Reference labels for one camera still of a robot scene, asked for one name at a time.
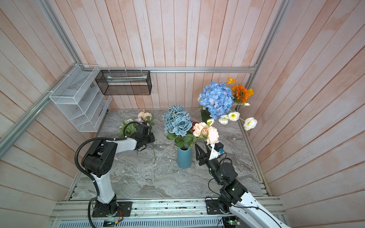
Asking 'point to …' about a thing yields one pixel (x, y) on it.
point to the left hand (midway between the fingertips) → (153, 137)
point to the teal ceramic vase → (184, 158)
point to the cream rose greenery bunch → (130, 128)
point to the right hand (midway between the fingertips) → (200, 143)
